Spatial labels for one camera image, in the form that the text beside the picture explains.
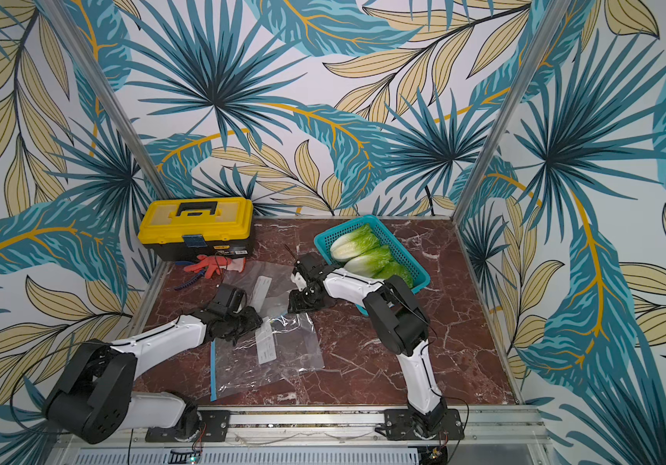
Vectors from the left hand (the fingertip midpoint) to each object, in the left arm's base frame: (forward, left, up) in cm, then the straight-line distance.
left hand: (258, 326), depth 89 cm
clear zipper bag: (+15, -1, 0) cm, 15 cm away
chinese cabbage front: (+16, -41, +10) cm, 45 cm away
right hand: (+6, -10, 0) cm, 12 cm away
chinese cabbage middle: (+19, -35, +8) cm, 41 cm away
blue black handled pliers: (+18, +24, 0) cm, 30 cm away
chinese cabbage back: (+27, -29, +7) cm, 40 cm away
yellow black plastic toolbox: (+29, +26, +13) cm, 41 cm away
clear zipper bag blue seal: (-8, -6, -1) cm, 10 cm away
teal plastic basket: (+29, -19, +6) cm, 35 cm away
